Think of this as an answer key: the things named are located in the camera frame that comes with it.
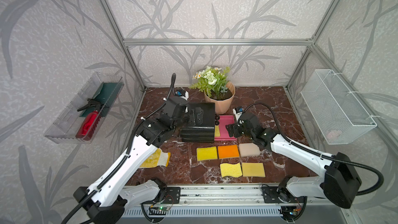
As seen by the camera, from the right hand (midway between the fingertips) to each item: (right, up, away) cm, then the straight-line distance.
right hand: (232, 123), depth 84 cm
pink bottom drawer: (-2, -2, +22) cm, 22 cm away
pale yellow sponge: (+11, -24, -3) cm, 27 cm away
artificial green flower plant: (-11, +23, -1) cm, 25 cm away
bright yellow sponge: (-14, -18, +4) cm, 23 cm away
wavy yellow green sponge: (-1, -24, -4) cm, 25 cm away
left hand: (-18, +7, -15) cm, 25 cm away
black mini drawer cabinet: (-15, -6, +2) cm, 16 cm away
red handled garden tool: (-59, +4, -24) cm, 64 cm away
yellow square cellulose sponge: (-8, -7, +9) cm, 14 cm away
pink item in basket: (+45, -4, -13) cm, 46 cm away
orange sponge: (-1, -17, +5) cm, 18 cm away
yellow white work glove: (-42, -20, +1) cm, 46 cm away
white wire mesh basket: (+42, +4, -20) cm, 47 cm away
